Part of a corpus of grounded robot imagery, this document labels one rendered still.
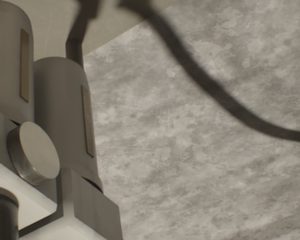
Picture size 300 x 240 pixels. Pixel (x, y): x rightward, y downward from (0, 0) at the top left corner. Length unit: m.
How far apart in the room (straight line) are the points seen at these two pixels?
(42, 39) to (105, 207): 0.44
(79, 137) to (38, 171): 0.13
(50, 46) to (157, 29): 0.16
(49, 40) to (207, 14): 0.24
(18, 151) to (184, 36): 0.56
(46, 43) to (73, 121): 0.37
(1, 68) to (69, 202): 0.13
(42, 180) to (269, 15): 0.60
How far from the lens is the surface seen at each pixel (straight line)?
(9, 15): 0.63
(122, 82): 1.05
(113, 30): 0.97
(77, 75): 0.68
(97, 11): 0.95
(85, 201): 0.56
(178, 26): 0.99
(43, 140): 0.52
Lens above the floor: 0.76
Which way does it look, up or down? 43 degrees down
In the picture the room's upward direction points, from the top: 170 degrees clockwise
